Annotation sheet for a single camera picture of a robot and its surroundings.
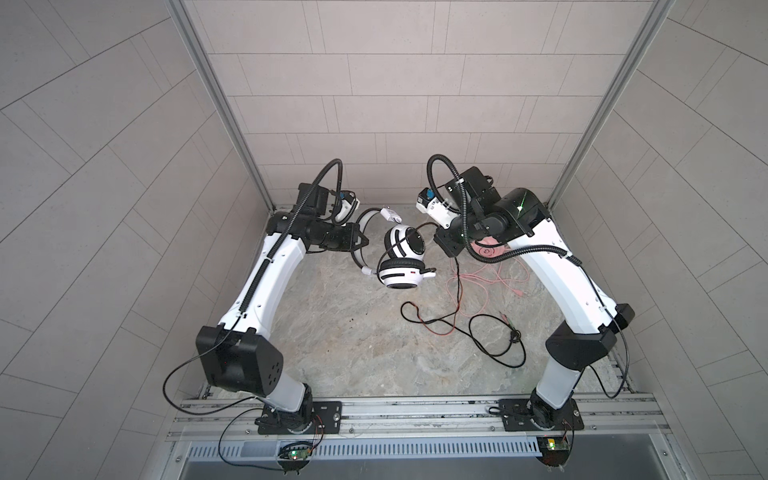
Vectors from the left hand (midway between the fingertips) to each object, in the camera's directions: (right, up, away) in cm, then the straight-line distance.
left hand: (373, 236), depth 75 cm
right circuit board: (+43, -49, -6) cm, 65 cm away
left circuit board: (-16, -47, -10) cm, 51 cm away
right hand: (+15, 0, -6) cm, 16 cm away
